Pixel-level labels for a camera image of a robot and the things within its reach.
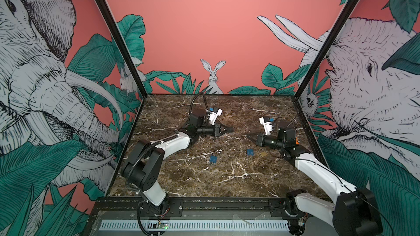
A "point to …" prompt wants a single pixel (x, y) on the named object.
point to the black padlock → (230, 129)
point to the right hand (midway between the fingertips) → (246, 135)
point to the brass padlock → (263, 154)
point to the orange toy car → (297, 142)
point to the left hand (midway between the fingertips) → (231, 128)
